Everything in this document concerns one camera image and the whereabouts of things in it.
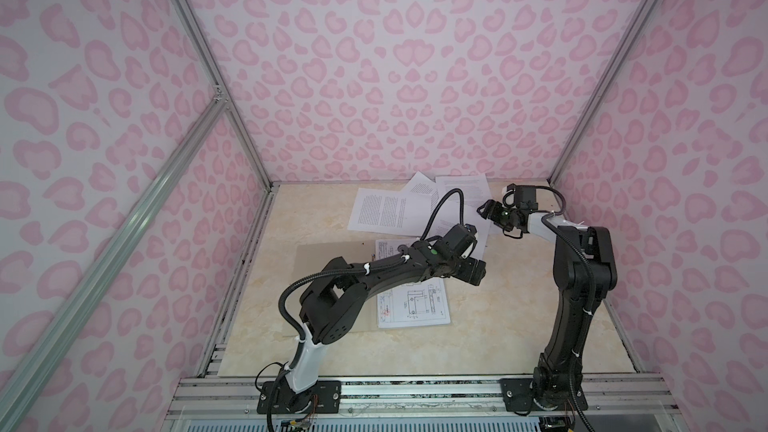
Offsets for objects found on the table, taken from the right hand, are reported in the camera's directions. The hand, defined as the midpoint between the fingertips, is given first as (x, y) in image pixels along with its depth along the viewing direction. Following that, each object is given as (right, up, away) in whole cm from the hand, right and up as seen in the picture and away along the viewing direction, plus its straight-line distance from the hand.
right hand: (489, 209), depth 104 cm
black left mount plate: (-49, -47, -30) cm, 74 cm away
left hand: (-9, -16, -19) cm, 27 cm away
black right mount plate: (-3, -46, -30) cm, 55 cm away
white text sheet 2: (-22, +8, +16) cm, 28 cm away
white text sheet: (-35, -1, +7) cm, 36 cm away
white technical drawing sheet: (-25, -28, -15) cm, 40 cm away
